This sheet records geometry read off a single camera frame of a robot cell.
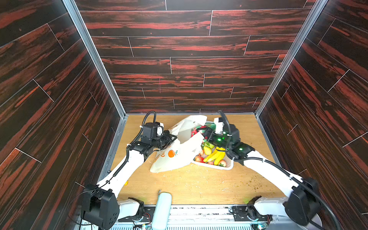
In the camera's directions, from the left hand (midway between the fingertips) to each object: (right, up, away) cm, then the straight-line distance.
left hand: (178, 136), depth 78 cm
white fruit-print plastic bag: (+5, -3, -7) cm, 9 cm away
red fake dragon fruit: (+8, +3, -4) cm, 10 cm away
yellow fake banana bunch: (+24, -13, +10) cm, 28 cm away
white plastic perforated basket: (+18, -9, +14) cm, 25 cm away
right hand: (+13, +3, -1) cm, 14 cm away
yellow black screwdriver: (-31, -28, +6) cm, 42 cm away
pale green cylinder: (-9, -39, -3) cm, 41 cm away
